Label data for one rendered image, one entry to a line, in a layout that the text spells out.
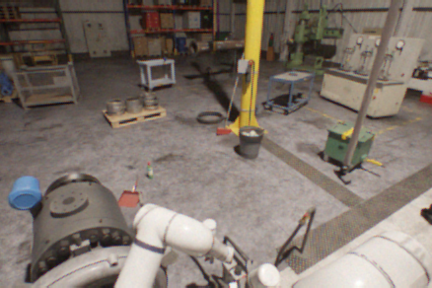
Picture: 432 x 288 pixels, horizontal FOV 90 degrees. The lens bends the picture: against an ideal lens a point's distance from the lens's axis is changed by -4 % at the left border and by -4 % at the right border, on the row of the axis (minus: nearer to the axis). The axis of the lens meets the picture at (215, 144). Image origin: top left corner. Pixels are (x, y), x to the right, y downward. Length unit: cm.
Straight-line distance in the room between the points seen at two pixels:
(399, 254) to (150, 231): 69
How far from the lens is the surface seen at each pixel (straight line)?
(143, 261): 87
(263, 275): 103
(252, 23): 409
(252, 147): 352
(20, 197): 178
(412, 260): 59
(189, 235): 82
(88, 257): 125
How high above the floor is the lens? 190
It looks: 28 degrees down
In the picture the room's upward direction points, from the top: 1 degrees clockwise
